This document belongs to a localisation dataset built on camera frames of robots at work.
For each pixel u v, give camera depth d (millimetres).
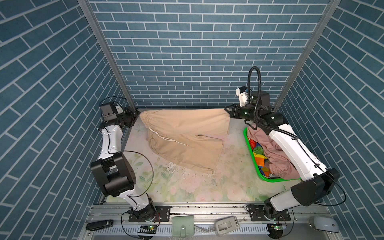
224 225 693
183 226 697
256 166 824
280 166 736
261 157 793
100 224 677
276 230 716
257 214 736
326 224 654
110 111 642
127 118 747
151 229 722
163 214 737
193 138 978
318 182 398
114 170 473
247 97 644
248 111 610
